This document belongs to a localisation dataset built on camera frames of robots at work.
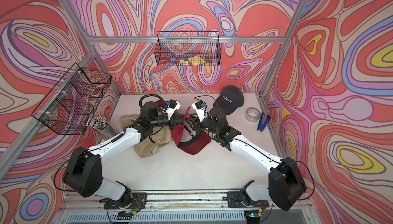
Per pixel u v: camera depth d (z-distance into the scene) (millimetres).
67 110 726
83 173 426
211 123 645
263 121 1023
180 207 732
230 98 1074
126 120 942
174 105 677
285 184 408
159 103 664
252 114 1072
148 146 863
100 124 810
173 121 693
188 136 882
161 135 870
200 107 650
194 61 908
